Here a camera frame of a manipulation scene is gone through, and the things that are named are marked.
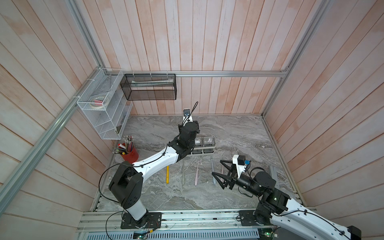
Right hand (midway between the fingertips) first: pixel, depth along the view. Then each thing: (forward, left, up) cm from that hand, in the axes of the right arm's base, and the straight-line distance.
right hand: (217, 167), depth 67 cm
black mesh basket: (+48, +38, +11) cm, 62 cm away
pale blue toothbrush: (-6, +2, +1) cm, 7 cm away
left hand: (+26, +13, +4) cm, 30 cm away
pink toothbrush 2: (+8, -7, -23) cm, 26 cm away
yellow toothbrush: (+5, +26, -22) cm, 35 cm away
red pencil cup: (+12, +48, -15) cm, 52 cm away
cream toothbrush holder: (+28, +3, -25) cm, 37 cm away
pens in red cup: (+17, +54, -13) cm, 58 cm away
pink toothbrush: (+5, +9, -23) cm, 25 cm away
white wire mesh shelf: (+22, +55, +7) cm, 59 cm away
